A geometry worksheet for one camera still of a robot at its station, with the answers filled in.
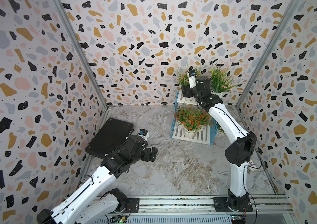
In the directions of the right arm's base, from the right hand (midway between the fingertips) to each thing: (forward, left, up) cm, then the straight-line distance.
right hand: (188, 83), depth 84 cm
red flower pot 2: (-10, -11, -21) cm, 26 cm away
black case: (-14, +53, -33) cm, 64 cm away
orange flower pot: (-15, -3, -21) cm, 26 cm away
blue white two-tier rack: (-14, -15, -35) cm, 40 cm away
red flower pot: (-8, +3, -19) cm, 21 cm away
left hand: (-35, +20, -16) cm, 43 cm away
